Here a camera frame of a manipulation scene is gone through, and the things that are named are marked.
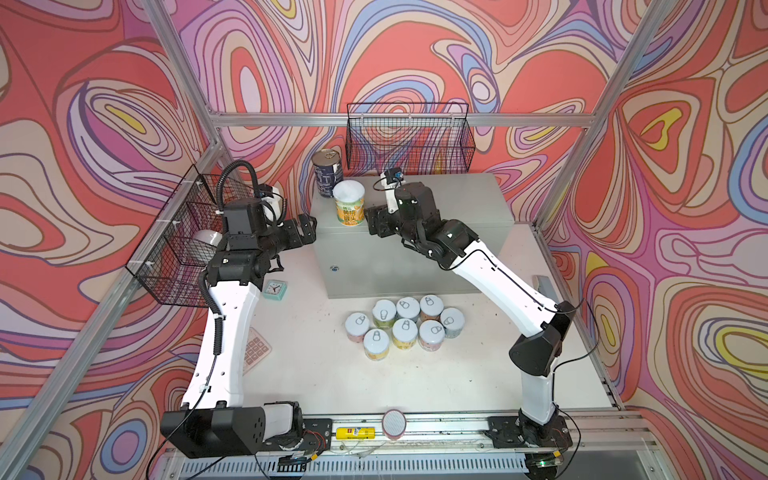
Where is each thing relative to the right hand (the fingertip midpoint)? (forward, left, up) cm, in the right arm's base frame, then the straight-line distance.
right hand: (381, 214), depth 74 cm
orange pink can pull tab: (-9, -15, -30) cm, 35 cm away
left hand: (-3, +19, +1) cm, 19 cm away
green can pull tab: (-12, 0, -29) cm, 31 cm away
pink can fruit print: (-19, -13, -30) cm, 38 cm away
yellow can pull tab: (-21, +3, -30) cm, 37 cm away
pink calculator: (-20, +38, -33) cm, 54 cm away
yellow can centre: (-19, -5, -29) cm, 35 cm away
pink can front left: (-15, +9, -31) cm, 35 cm away
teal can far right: (-15, -20, -30) cm, 40 cm away
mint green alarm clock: (0, +37, -32) cm, 49 cm away
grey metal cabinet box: (+8, +12, -30) cm, 33 cm away
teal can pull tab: (-10, -7, -30) cm, 32 cm away
